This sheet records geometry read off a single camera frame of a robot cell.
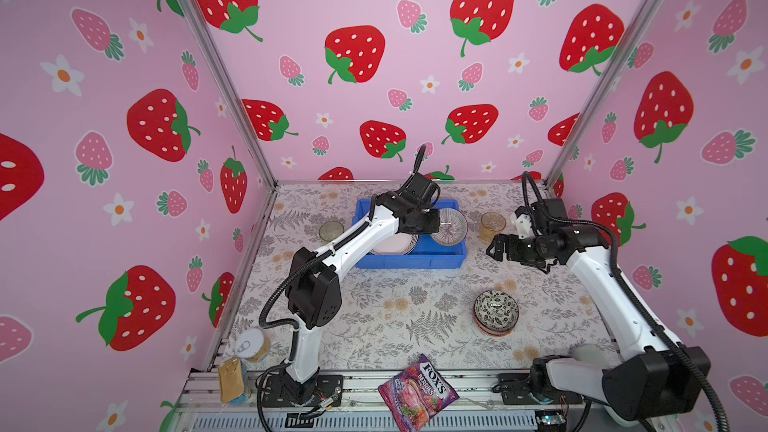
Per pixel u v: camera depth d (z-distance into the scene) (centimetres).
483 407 72
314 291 49
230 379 75
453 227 86
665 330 40
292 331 54
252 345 77
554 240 55
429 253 99
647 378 38
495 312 84
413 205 63
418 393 72
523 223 73
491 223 106
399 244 98
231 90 91
